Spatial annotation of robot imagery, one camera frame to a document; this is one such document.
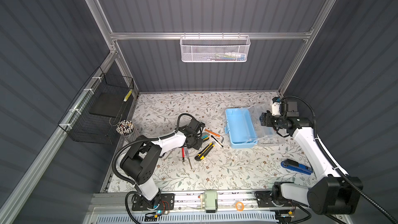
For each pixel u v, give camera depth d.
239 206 0.73
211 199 0.70
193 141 0.78
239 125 1.00
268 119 0.74
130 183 0.50
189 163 0.86
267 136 0.84
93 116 0.72
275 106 0.73
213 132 0.99
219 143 0.93
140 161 0.46
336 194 0.39
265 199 0.73
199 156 0.87
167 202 0.72
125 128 0.79
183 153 0.89
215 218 0.77
